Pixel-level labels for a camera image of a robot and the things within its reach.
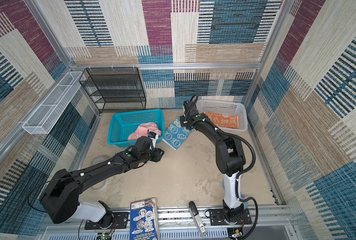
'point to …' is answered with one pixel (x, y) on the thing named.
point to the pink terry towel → (142, 131)
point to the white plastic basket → (226, 107)
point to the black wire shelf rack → (114, 89)
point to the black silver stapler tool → (196, 218)
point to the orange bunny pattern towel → (223, 120)
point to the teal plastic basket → (121, 124)
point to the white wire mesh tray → (47, 114)
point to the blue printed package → (143, 220)
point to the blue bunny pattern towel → (175, 134)
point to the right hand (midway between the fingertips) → (185, 120)
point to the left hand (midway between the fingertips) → (161, 149)
